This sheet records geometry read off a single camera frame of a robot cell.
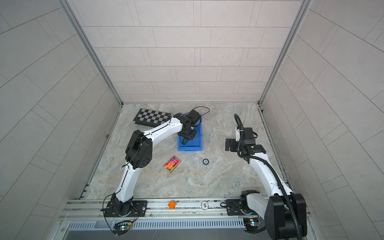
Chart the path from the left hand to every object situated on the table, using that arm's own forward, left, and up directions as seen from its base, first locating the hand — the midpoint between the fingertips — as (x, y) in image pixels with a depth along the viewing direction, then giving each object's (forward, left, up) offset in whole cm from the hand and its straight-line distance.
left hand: (194, 134), depth 94 cm
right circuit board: (-46, -28, -3) cm, 54 cm away
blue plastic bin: (-5, 0, -4) cm, 7 cm away
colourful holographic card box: (-19, +12, -2) cm, 22 cm away
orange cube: (-39, +10, -2) cm, 40 cm away
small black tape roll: (-17, -7, -4) cm, 18 cm away
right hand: (-8, -22, +5) cm, 24 cm away
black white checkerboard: (+13, +30, 0) cm, 32 cm away
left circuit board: (-48, +30, -1) cm, 57 cm away
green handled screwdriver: (-6, +5, +2) cm, 8 cm away
